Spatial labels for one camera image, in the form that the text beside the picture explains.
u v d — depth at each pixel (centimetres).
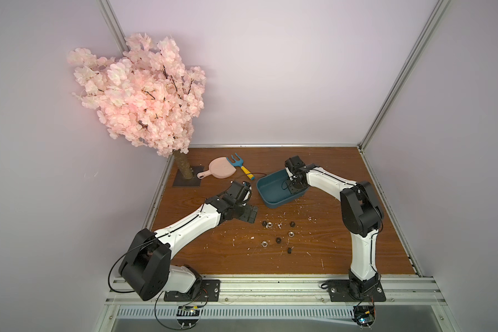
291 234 86
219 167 110
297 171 74
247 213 76
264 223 90
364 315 70
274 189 103
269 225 90
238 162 114
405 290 74
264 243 83
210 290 73
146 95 59
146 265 42
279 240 85
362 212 53
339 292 73
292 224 90
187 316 72
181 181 106
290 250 83
